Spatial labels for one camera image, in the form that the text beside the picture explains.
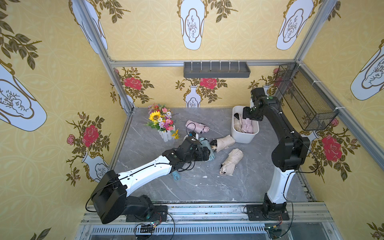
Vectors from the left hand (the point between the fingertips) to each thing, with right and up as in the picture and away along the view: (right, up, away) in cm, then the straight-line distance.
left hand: (199, 150), depth 82 cm
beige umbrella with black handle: (+13, +1, +13) cm, 18 cm away
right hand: (+33, +19, +9) cm, 40 cm away
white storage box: (+28, +5, +13) cm, 32 cm away
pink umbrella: (+32, +13, +18) cm, 39 cm away
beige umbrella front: (+16, -10, +1) cm, 19 cm away
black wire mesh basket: (+55, +22, -9) cm, 60 cm away
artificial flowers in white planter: (-23, +17, +8) cm, 30 cm away
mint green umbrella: (+4, +2, +13) cm, 14 cm away
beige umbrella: (+27, +15, +22) cm, 37 cm away
